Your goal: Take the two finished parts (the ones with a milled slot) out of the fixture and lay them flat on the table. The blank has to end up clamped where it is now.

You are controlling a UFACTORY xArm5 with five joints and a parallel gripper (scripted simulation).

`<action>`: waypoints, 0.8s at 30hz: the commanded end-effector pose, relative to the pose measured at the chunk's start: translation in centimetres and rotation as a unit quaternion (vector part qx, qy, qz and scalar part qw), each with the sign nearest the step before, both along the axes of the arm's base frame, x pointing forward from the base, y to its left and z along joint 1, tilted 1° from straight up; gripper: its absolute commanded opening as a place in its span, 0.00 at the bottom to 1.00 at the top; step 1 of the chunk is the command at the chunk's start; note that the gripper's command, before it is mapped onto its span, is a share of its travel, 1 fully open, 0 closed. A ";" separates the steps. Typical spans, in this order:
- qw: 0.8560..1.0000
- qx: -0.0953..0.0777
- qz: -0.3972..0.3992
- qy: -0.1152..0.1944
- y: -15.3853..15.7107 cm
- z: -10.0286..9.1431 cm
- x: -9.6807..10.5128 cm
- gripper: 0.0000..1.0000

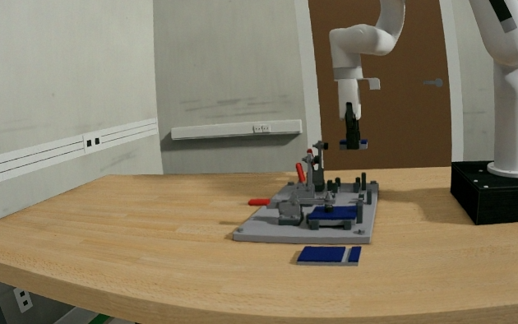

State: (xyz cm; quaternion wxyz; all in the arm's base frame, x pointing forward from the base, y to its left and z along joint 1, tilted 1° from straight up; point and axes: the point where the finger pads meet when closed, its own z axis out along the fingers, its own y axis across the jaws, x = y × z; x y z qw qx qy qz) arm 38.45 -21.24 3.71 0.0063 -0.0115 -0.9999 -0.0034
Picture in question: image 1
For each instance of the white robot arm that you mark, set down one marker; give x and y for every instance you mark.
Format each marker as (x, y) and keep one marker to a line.
(497, 21)

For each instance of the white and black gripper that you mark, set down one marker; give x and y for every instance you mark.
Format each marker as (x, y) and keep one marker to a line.
(349, 98)

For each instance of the blue part with slot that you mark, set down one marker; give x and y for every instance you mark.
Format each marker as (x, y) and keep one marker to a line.
(329, 256)

